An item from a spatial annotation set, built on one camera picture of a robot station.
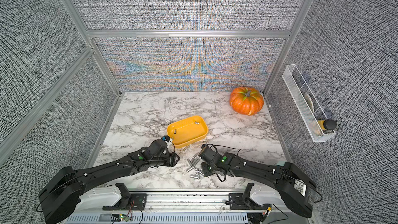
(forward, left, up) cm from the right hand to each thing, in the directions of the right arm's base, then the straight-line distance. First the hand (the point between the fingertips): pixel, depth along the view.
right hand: (203, 164), depth 82 cm
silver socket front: (-5, +5, -2) cm, 7 cm away
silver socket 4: (+3, +4, -3) cm, 6 cm away
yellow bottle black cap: (+6, -50, +30) cm, 58 cm away
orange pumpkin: (+38, -28, +8) cm, 47 cm away
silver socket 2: (+22, +18, -3) cm, 28 cm away
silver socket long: (+7, +4, -4) cm, 9 cm away
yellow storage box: (+22, +11, -4) cm, 25 cm away
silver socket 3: (+11, +10, -4) cm, 16 cm away
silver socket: (+27, +4, -2) cm, 28 cm away
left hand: (+3, +13, +2) cm, 14 cm away
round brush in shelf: (+19, -48, +29) cm, 59 cm away
